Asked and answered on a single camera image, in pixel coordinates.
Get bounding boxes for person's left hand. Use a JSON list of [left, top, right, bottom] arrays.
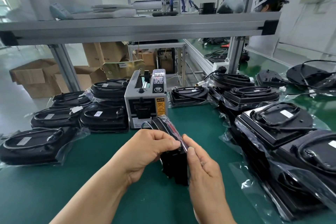
[[113, 129, 182, 185]]

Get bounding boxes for person's right hand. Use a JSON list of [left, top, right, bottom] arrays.
[[182, 134, 232, 217]]

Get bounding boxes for group of bagged black lamps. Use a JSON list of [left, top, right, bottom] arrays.
[[169, 70, 336, 223]]

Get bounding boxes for bagged black lamp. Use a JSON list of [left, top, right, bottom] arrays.
[[49, 91, 93, 109]]

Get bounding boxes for unbagged black lamps with cables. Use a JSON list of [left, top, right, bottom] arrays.
[[255, 60, 336, 97]]

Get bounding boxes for person's left forearm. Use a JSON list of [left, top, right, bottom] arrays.
[[50, 159, 133, 224]]

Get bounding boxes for grey tape dispenser machine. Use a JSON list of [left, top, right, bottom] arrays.
[[124, 69, 169, 130]]

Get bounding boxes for grey metal shelf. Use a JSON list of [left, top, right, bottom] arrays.
[[0, 12, 281, 47]]

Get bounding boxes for black phone on shelf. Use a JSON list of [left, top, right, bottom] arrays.
[[152, 11, 179, 17]]

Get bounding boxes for white flat scale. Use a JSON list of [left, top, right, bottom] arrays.
[[71, 5, 138, 20]]

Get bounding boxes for black cup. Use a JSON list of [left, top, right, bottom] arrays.
[[199, 2, 216, 14]]

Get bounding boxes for white handset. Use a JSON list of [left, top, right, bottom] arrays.
[[50, 3, 73, 20]]

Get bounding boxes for white box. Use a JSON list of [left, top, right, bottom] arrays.
[[47, 0, 104, 13]]

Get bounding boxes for grey barcode scanner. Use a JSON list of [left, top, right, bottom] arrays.
[[217, 0, 245, 14]]

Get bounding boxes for bundle of black cables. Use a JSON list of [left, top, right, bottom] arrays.
[[205, 49, 230, 64]]

